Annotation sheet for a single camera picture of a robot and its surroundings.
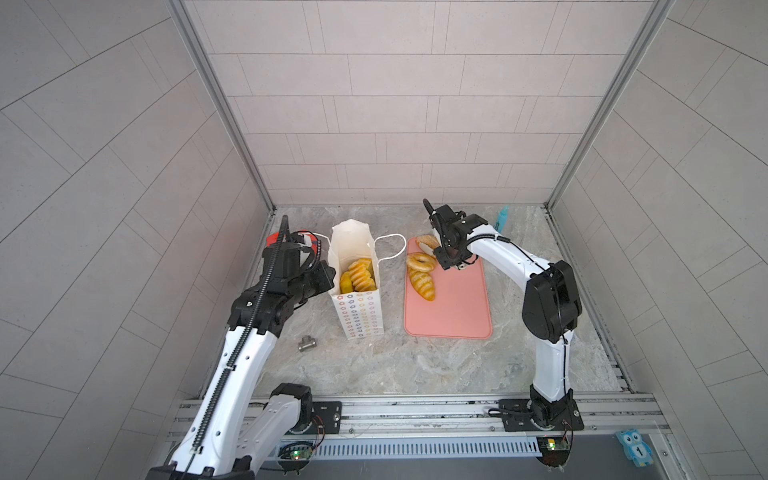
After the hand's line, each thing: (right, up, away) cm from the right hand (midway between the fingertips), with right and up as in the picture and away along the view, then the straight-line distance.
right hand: (446, 259), depth 93 cm
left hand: (-28, 0, -22) cm, 36 cm away
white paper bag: (-24, -11, -21) cm, 34 cm away
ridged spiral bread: (-25, -3, -12) cm, 28 cm away
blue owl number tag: (+38, -39, -27) cm, 61 cm away
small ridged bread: (-7, -8, -2) cm, 11 cm away
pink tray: (+3, -14, -5) cm, 15 cm away
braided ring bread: (-8, -2, +1) cm, 8 cm away
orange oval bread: (-29, -6, -10) cm, 32 cm away
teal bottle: (+19, +12, +6) cm, 24 cm away
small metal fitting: (-40, -22, -12) cm, 47 cm away
